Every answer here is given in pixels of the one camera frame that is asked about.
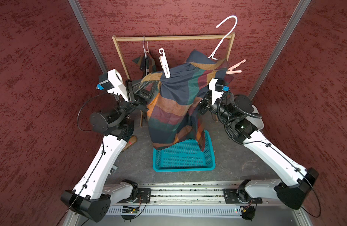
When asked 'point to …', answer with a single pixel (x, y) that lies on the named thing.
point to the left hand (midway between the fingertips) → (158, 80)
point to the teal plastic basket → (185, 155)
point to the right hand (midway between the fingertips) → (187, 94)
